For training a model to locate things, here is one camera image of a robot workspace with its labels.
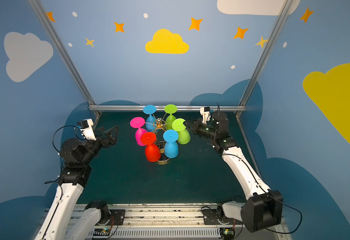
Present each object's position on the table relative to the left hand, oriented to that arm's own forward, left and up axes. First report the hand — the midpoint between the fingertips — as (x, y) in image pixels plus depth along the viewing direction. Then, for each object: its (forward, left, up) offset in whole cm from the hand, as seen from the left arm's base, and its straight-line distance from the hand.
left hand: (109, 126), depth 69 cm
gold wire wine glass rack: (+6, -23, -4) cm, 24 cm away
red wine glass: (-6, -20, -13) cm, 24 cm away
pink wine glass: (+6, -12, -4) cm, 14 cm away
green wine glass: (+2, -36, -11) cm, 38 cm away
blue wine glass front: (-4, -29, -13) cm, 32 cm away
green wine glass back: (+17, -29, -4) cm, 33 cm away
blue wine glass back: (+16, -17, -4) cm, 23 cm away
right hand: (+4, -36, 0) cm, 36 cm away
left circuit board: (-38, +5, -37) cm, 54 cm away
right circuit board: (-38, -58, -37) cm, 78 cm away
